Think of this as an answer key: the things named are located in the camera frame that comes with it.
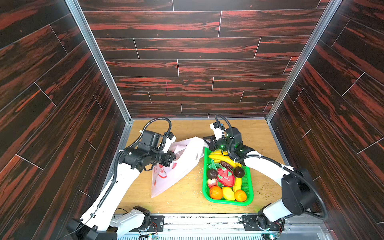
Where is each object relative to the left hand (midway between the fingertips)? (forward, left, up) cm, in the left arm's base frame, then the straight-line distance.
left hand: (175, 156), depth 72 cm
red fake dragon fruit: (-4, -27, -15) cm, 31 cm away
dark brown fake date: (+4, -28, -15) cm, 33 cm away
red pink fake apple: (-5, -20, -19) cm, 28 cm away
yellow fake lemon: (-12, -28, -19) cm, 35 cm away
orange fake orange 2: (-13, -33, -16) cm, 39 cm away
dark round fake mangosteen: (-3, -19, -13) cm, 23 cm away
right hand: (+15, -16, -3) cm, 22 cm away
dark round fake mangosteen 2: (-1, -34, -15) cm, 37 cm away
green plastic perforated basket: (-7, -37, -15) cm, 41 cm away
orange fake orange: (-12, -21, -17) cm, 29 cm away
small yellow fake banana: (-5, -34, -20) cm, 40 cm away
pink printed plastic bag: (-1, -7, +6) cm, 9 cm away
